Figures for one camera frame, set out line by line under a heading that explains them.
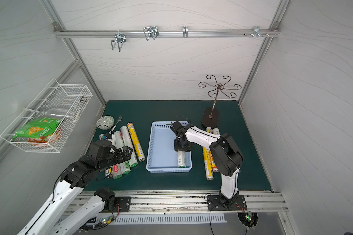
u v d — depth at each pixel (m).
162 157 0.88
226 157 0.49
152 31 0.76
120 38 0.78
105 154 0.54
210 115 1.10
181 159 0.83
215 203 0.74
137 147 0.91
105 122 1.05
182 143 0.78
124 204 0.74
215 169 0.84
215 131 0.98
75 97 0.80
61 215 0.44
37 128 0.55
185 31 0.72
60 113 0.63
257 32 0.76
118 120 1.08
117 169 0.80
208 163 0.84
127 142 0.93
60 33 0.77
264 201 0.77
